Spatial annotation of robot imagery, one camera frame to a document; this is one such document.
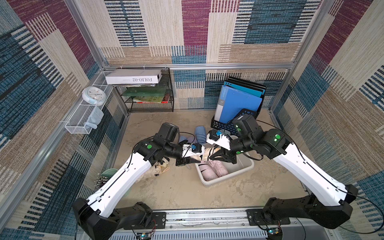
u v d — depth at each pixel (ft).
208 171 2.80
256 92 2.89
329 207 1.31
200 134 2.01
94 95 2.48
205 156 1.99
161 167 2.92
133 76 2.59
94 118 2.25
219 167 2.79
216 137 1.68
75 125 2.24
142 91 3.30
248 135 1.56
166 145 1.73
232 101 2.93
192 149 1.78
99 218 1.19
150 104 3.90
